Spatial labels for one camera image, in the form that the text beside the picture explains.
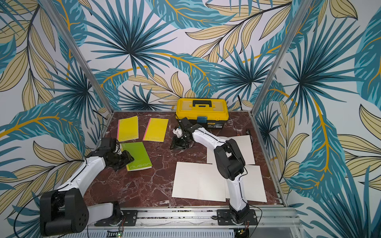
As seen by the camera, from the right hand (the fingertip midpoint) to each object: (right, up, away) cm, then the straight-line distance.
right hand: (171, 148), depth 90 cm
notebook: (-25, -4, +12) cm, 28 cm away
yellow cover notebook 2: (-14, +10, +19) cm, 26 cm away
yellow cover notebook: (-35, +11, +20) cm, 42 cm away
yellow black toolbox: (+25, +22, +8) cm, 34 cm away
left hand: (-23, -7, -5) cm, 24 cm away
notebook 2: (+17, -19, -4) cm, 25 cm away
